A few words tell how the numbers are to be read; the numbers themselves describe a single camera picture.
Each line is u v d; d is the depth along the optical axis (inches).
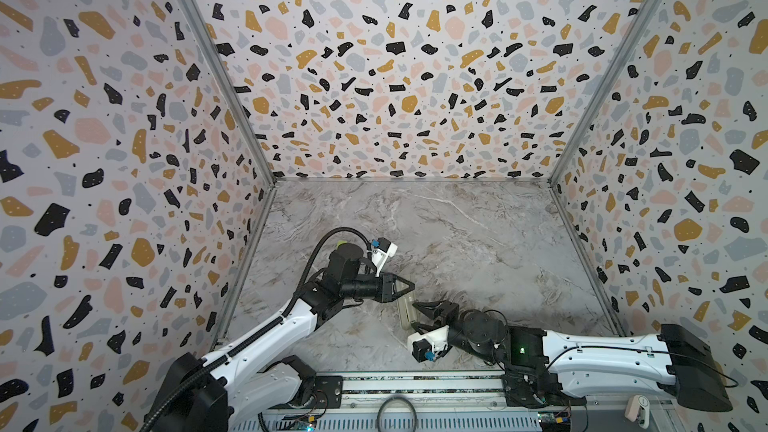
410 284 28.6
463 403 28.8
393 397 29.7
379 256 27.7
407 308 28.1
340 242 25.6
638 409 27.7
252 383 21.2
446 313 24.5
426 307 25.8
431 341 22.8
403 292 28.1
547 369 20.1
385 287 26.0
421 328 27.1
